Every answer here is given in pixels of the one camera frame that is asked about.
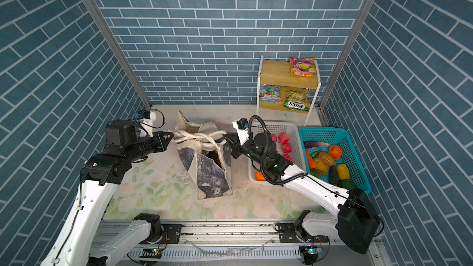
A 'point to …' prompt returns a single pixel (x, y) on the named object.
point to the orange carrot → (312, 163)
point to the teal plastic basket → (316, 140)
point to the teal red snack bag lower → (270, 93)
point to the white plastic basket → (297, 154)
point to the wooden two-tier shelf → (276, 72)
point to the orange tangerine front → (259, 177)
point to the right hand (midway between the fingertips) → (224, 132)
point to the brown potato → (327, 158)
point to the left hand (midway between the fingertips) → (173, 134)
